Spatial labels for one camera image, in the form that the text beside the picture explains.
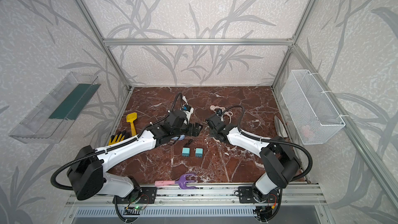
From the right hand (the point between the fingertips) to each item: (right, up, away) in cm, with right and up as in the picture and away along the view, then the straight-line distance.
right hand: (216, 123), depth 91 cm
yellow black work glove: (-59, -8, 0) cm, 60 cm away
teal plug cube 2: (-10, -16, -4) cm, 19 cm away
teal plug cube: (-17, -15, -5) cm, 24 cm away
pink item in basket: (+43, -1, -18) cm, 47 cm away
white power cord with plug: (-22, +14, +21) cm, 33 cm away
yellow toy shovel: (-56, +2, +9) cm, 57 cm away
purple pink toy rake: (-17, -27, -14) cm, 35 cm away
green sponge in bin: (-60, +13, -27) cm, 67 cm away
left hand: (-9, +3, -10) cm, 14 cm away
